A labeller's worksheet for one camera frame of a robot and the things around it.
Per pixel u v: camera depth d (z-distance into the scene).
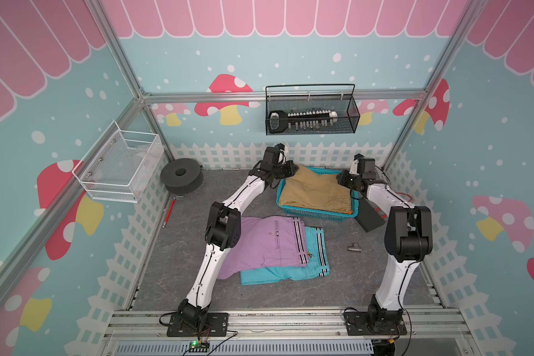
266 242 0.90
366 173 0.79
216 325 0.75
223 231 0.64
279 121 0.89
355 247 0.92
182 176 1.12
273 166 0.83
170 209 1.06
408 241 0.53
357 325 0.74
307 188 1.03
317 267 0.83
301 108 0.95
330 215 0.95
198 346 0.73
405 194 1.09
